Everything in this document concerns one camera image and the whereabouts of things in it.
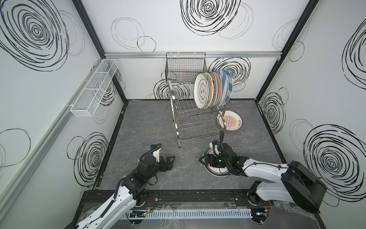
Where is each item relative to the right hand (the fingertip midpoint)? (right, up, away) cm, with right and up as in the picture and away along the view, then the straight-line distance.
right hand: (201, 163), depth 82 cm
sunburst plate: (+24, +23, +24) cm, 41 cm away
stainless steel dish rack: (-5, +22, +23) cm, 32 cm away
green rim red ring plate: (+9, -5, -1) cm, 10 cm away
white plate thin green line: (0, +42, -3) cm, 42 cm away
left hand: (-17, +3, -1) cm, 18 cm away
